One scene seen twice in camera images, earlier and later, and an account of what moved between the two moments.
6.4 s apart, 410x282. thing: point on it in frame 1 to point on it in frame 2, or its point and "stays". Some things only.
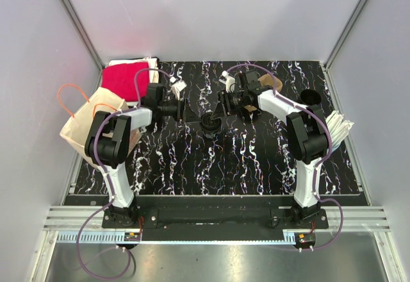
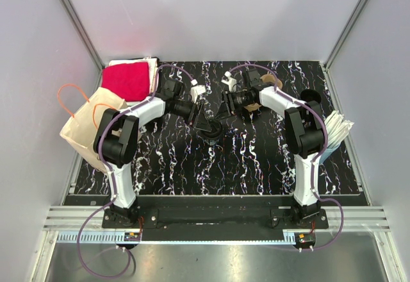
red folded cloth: (119, 79) stays
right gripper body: (234, 102) stays
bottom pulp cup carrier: (266, 80) stays
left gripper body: (180, 115) to (192, 117)
